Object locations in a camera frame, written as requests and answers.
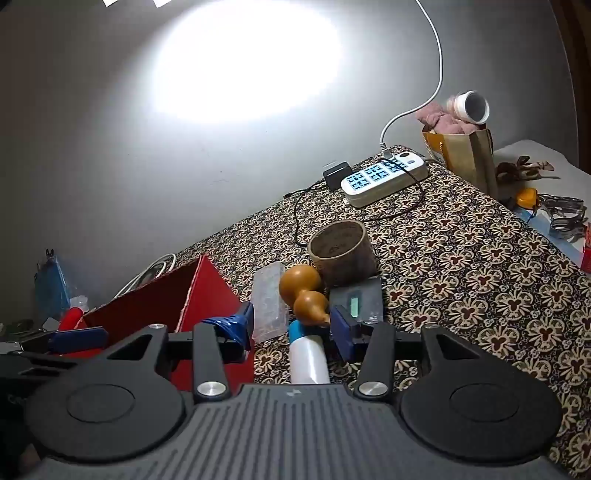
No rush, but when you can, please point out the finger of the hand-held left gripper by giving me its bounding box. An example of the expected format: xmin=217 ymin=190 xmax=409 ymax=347
xmin=21 ymin=326 xmax=110 ymax=359

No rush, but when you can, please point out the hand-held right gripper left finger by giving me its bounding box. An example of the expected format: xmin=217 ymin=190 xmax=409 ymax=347
xmin=106 ymin=301 xmax=256 ymax=403

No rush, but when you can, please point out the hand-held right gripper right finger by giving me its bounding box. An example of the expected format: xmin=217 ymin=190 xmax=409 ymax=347
xmin=329 ymin=305 xmax=485 ymax=400

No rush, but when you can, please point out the clear plastic case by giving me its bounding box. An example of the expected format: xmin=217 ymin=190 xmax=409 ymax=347
xmin=252 ymin=261 xmax=288 ymax=344

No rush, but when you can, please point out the white bottle with blue cap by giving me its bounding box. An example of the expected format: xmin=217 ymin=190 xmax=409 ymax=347
xmin=287 ymin=319 xmax=331 ymax=385

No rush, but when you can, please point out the red cardboard box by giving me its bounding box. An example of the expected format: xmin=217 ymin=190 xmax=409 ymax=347
xmin=74 ymin=254 xmax=256 ymax=385

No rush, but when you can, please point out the grey digital device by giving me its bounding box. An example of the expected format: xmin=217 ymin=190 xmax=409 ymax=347
xmin=329 ymin=277 xmax=384 ymax=324

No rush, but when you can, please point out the brown gourd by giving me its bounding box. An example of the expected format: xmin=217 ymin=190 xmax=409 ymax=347
xmin=278 ymin=264 xmax=332 ymax=329

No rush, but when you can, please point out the round wooden cup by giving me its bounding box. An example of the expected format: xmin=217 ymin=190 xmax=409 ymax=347
xmin=308 ymin=222 xmax=379 ymax=288

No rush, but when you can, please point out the red plush item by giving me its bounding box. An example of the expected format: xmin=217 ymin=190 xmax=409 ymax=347
xmin=58 ymin=307 xmax=85 ymax=332

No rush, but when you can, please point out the blue plastic bag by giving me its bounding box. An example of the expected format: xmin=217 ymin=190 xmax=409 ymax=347
xmin=33 ymin=249 xmax=72 ymax=319

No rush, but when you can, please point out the patterned tablecloth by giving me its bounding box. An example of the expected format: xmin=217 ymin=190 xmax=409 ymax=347
xmin=173 ymin=145 xmax=591 ymax=478

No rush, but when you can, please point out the white power strip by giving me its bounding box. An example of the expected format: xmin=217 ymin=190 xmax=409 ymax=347
xmin=341 ymin=151 xmax=429 ymax=208

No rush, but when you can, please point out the black charger adapter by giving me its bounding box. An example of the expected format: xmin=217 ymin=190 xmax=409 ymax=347
xmin=323 ymin=162 xmax=352 ymax=191

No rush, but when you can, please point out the tan paper bag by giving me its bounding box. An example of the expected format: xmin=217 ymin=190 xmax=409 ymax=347
xmin=421 ymin=127 xmax=499 ymax=199

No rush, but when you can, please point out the small orange object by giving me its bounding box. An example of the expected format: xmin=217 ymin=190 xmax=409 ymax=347
xmin=515 ymin=187 xmax=541 ymax=209

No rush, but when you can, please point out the pink plush toy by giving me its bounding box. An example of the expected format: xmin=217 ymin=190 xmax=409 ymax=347
xmin=414 ymin=102 xmax=481 ymax=136

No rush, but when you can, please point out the brown tangled ornament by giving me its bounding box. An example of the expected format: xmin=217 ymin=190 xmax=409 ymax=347
xmin=496 ymin=156 xmax=557 ymax=183

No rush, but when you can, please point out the bundle of metal clips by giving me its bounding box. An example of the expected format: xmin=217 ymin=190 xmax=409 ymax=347
xmin=538 ymin=194 xmax=587 ymax=241

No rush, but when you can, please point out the white cylindrical container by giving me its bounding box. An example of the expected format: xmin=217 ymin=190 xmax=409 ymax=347
xmin=445 ymin=90 xmax=490 ymax=125

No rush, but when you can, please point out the coiled white cable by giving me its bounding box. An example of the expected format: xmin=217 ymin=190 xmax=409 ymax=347
xmin=113 ymin=253 xmax=178 ymax=301

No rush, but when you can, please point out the black cable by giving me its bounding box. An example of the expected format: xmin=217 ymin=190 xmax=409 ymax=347
xmin=283 ymin=159 xmax=426 ymax=245

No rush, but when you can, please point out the white power cable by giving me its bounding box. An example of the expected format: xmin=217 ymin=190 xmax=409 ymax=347
xmin=379 ymin=0 xmax=445 ymax=160

